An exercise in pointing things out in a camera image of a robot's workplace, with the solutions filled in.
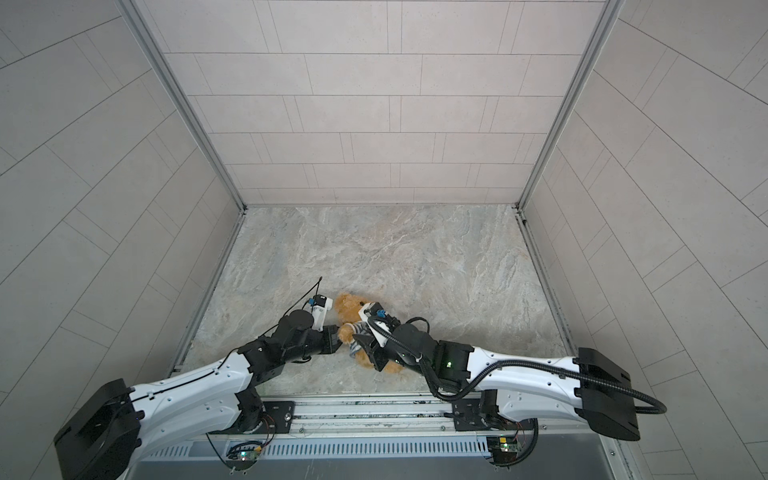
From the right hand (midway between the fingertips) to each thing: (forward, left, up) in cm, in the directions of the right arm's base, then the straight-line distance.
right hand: (357, 339), depth 69 cm
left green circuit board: (-19, +26, -13) cm, 35 cm away
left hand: (+5, +1, -9) cm, 11 cm away
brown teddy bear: (+11, +4, -6) cm, 13 cm away
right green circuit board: (-21, -32, -17) cm, 42 cm away
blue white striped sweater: (+5, 0, -5) cm, 7 cm away
